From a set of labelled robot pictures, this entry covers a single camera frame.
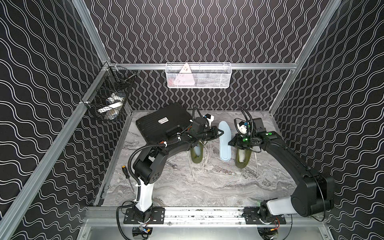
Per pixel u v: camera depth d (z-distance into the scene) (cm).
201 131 74
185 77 88
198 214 76
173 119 109
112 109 73
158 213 75
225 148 84
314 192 41
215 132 79
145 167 52
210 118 83
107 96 91
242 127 78
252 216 73
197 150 95
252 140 64
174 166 92
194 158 90
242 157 93
